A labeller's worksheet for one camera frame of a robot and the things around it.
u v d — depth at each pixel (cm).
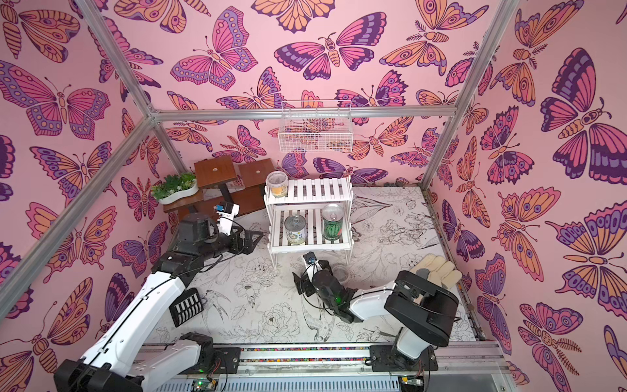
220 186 105
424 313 44
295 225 81
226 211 66
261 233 74
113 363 39
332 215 79
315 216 93
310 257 73
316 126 95
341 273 85
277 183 76
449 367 72
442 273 90
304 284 76
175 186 92
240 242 67
